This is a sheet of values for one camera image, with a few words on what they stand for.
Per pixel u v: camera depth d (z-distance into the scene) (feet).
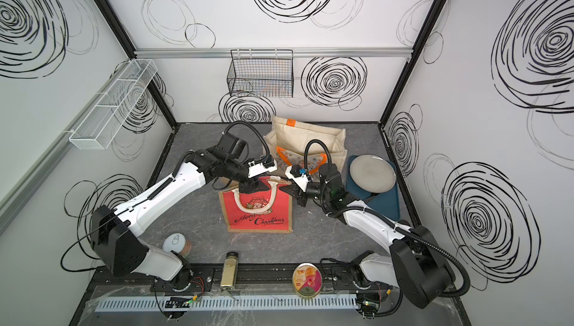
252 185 2.18
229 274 2.36
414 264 1.35
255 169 2.18
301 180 2.23
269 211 2.65
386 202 2.99
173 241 2.52
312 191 2.27
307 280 2.32
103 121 2.43
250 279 2.46
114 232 1.31
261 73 4.06
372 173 3.25
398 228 1.50
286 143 3.06
